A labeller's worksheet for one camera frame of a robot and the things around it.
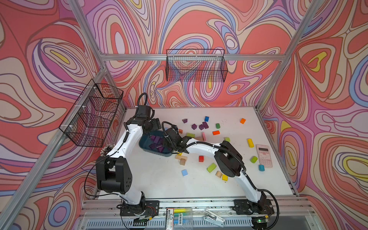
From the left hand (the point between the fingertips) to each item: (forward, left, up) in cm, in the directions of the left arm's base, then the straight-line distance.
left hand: (155, 126), depth 88 cm
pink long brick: (+2, -32, -15) cm, 35 cm away
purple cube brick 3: (+13, -34, -15) cm, 39 cm away
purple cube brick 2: (+11, -25, -15) cm, 31 cm away
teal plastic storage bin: (-2, +4, -15) cm, 16 cm away
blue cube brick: (+19, -35, -14) cm, 43 cm away
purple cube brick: (+18, -18, -15) cm, 30 cm away
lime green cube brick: (0, -49, -14) cm, 51 cm away
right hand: (-6, -5, -13) cm, 15 cm away
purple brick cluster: (+11, -31, -15) cm, 36 cm away
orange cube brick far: (+16, -63, -13) cm, 66 cm away
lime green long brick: (+4, -23, -16) cm, 28 cm away
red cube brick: (-16, -29, -13) cm, 35 cm away
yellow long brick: (-3, -64, -15) cm, 66 cm away
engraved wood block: (-13, -15, -15) cm, 25 cm away
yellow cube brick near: (-26, -42, -16) cm, 52 cm away
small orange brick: (+7, -15, -15) cm, 23 cm away
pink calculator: (-13, -70, -15) cm, 73 cm away
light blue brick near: (-23, -18, -17) cm, 34 cm away
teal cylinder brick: (-21, -65, -15) cm, 70 cm away
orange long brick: (+7, -42, -16) cm, 45 cm away
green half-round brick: (+12, -43, -15) cm, 47 cm away
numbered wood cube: (-16, -17, -16) cm, 28 cm away
